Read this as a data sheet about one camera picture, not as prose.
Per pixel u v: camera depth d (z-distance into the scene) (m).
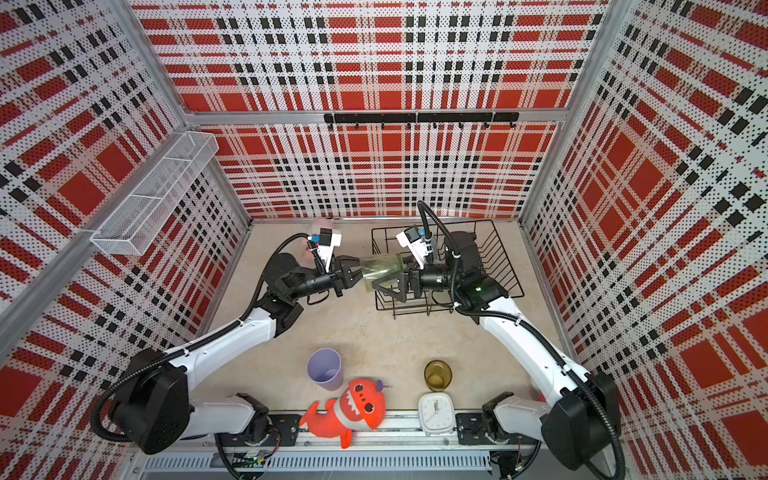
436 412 0.74
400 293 0.58
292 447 0.72
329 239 0.62
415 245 0.61
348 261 0.66
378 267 0.65
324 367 0.80
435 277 0.60
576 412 0.38
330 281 0.63
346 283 0.65
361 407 0.69
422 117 0.89
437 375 0.82
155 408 0.40
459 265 0.54
